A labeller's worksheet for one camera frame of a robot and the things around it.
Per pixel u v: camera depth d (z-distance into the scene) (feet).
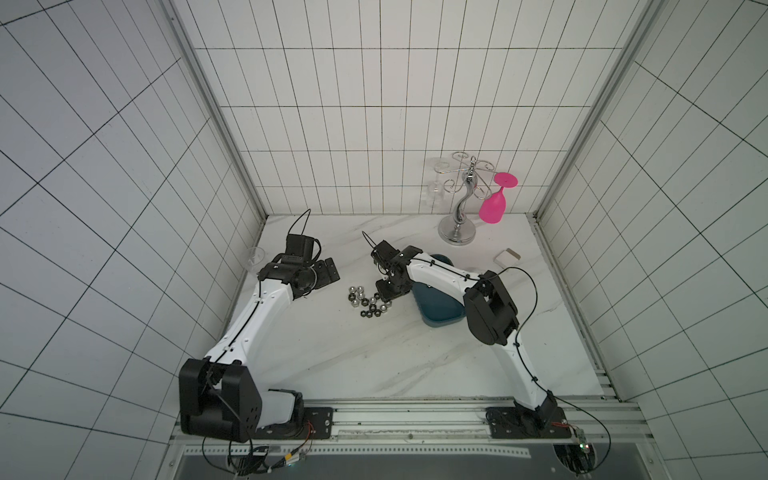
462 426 2.44
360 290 3.20
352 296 3.17
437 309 3.02
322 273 2.48
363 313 3.03
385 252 2.60
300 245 2.09
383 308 3.07
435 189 3.28
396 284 2.68
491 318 1.83
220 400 1.20
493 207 3.17
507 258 3.47
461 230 3.73
